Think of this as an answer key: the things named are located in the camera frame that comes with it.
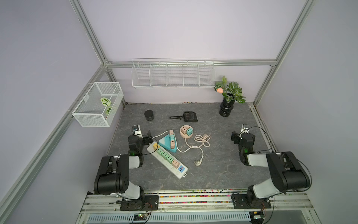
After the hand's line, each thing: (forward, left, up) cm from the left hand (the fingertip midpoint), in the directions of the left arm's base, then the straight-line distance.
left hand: (143, 132), depth 92 cm
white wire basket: (+8, +21, +20) cm, 30 cm away
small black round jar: (+19, -1, -5) cm, 20 cm away
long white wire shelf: (+35, -22, +21) cm, 47 cm away
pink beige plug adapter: (-22, -20, -2) cm, 30 cm away
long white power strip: (-26, -23, -7) cm, 35 cm away
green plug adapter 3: (-19, -17, -2) cm, 26 cm away
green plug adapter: (-14, -11, -1) cm, 18 cm away
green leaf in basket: (+8, +17, +22) cm, 29 cm away
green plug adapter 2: (-16, -14, -2) cm, 21 cm away
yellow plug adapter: (-10, -8, -2) cm, 13 cm away
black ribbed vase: (+18, -61, +2) cm, 64 cm away
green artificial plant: (+14, -59, +19) cm, 64 cm away
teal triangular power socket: (-6, -14, -5) cm, 16 cm away
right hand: (-4, -66, -1) cm, 66 cm away
